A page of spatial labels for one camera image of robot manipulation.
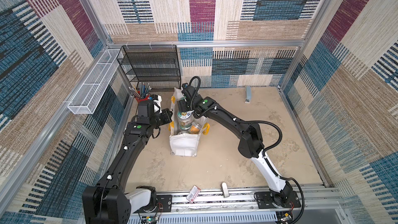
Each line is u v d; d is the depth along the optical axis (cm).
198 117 67
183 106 83
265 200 73
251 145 60
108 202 38
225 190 74
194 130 85
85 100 70
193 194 76
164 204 73
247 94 109
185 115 85
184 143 79
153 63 108
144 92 105
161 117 70
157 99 72
